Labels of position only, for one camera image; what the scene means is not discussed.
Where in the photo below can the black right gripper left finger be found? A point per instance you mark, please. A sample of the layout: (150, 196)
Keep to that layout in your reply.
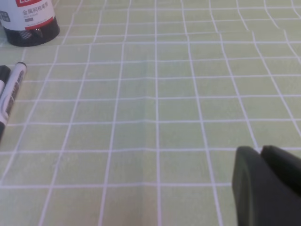
(261, 199)

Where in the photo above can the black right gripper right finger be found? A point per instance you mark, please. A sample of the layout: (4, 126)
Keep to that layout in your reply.
(285, 166)

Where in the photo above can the black mesh pen holder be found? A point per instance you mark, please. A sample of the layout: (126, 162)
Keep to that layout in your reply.
(28, 23)

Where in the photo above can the green checkered tablecloth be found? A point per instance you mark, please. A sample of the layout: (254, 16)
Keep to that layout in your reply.
(132, 115)

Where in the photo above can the white marker black cap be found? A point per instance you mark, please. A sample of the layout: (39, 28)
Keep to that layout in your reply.
(10, 92)

